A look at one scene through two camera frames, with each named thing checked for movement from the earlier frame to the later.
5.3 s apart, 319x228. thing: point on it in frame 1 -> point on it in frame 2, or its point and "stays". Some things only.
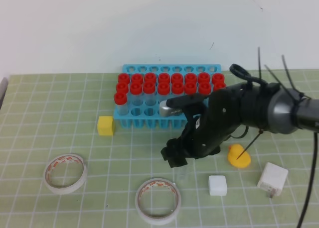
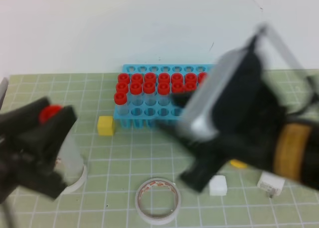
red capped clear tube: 183,173 -> 70,164
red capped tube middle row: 177,86 stays
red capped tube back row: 137,78 stays
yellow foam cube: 104,126 stays
